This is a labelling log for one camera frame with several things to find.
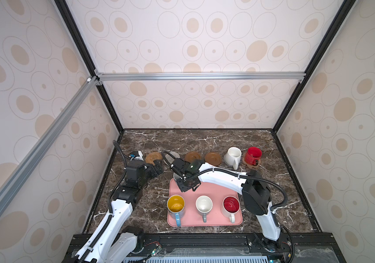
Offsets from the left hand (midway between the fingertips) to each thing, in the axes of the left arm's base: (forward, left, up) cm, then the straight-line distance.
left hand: (159, 161), depth 79 cm
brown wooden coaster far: (+15, -29, -19) cm, 38 cm away
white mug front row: (-15, -22, -18) cm, 32 cm away
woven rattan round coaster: (+16, +10, -20) cm, 28 cm away
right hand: (-7, -12, -15) cm, 20 cm away
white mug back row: (+15, -42, -18) cm, 48 cm away
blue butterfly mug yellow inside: (-15, -8, -18) cm, 24 cm away
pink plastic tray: (-21, -15, -20) cm, 32 cm away
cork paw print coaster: (+10, -50, -19) cm, 55 cm away
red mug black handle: (+14, -53, -16) cm, 57 cm away
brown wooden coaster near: (+17, -15, -20) cm, 30 cm away
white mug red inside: (-16, -36, -18) cm, 43 cm away
